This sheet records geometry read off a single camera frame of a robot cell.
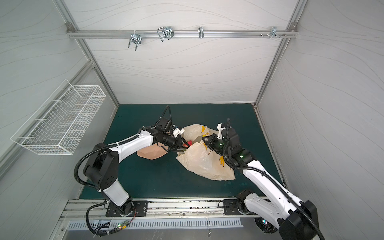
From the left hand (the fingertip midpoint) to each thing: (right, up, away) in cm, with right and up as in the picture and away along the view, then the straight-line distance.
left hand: (190, 147), depth 81 cm
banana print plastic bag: (+5, -4, -8) cm, 10 cm away
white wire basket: (-61, +13, -14) cm, 64 cm away
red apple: (0, +2, +1) cm, 3 cm away
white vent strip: (+11, -34, -11) cm, 37 cm away
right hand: (+7, +8, -6) cm, 12 cm away
